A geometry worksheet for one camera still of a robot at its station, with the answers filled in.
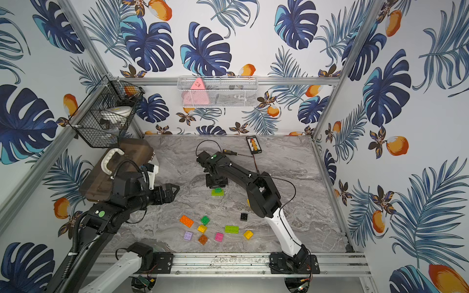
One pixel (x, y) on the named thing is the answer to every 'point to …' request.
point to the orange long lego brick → (187, 221)
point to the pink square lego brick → (219, 237)
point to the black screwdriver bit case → (253, 144)
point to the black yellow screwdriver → (231, 152)
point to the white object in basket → (116, 114)
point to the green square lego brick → (204, 220)
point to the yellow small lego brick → (248, 235)
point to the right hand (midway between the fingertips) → (216, 185)
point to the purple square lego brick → (188, 235)
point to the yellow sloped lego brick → (202, 228)
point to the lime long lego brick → (232, 229)
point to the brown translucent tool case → (128, 155)
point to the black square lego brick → (243, 217)
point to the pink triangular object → (197, 95)
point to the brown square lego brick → (203, 239)
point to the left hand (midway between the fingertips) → (169, 185)
